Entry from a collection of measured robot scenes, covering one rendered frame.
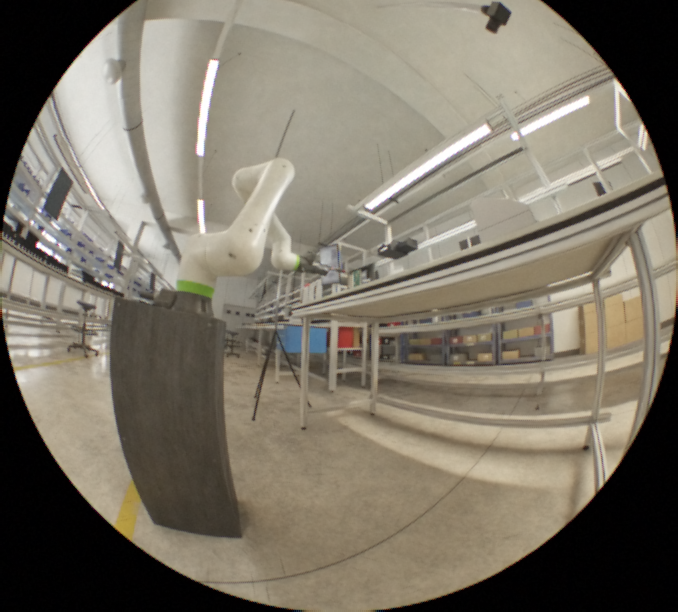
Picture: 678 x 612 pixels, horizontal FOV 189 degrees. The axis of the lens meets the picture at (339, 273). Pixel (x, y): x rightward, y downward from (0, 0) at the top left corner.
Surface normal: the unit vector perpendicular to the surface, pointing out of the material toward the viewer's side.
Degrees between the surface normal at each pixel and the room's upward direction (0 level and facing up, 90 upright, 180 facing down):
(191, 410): 90
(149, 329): 90
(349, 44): 180
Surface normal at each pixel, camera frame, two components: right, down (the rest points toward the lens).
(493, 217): -0.86, -0.18
